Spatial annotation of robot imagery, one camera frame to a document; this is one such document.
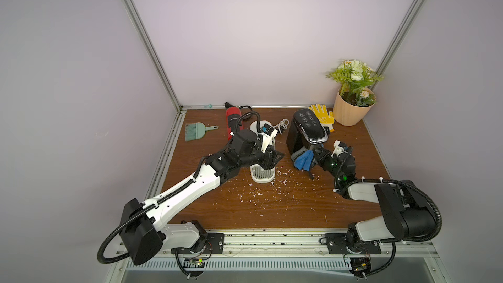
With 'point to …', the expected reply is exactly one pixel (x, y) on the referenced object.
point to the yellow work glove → (326, 118)
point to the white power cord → (284, 122)
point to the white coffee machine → (257, 175)
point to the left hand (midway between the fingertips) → (281, 151)
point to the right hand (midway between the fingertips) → (312, 146)
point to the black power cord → (228, 105)
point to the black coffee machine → (305, 132)
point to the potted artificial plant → (355, 95)
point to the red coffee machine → (232, 116)
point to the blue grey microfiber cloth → (304, 160)
